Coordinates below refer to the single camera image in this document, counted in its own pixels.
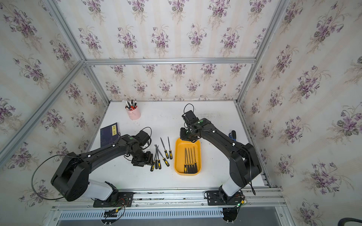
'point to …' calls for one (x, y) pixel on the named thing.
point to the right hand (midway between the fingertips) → (183, 137)
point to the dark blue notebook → (109, 134)
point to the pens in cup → (131, 106)
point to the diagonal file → (164, 160)
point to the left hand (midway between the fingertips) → (151, 165)
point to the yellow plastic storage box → (179, 146)
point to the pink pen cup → (135, 115)
